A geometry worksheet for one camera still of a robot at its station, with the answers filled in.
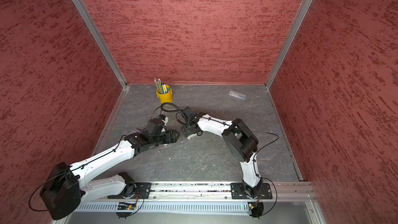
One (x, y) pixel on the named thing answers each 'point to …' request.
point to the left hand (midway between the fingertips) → (173, 138)
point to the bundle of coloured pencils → (162, 88)
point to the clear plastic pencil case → (234, 93)
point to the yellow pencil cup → (166, 97)
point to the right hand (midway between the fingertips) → (191, 132)
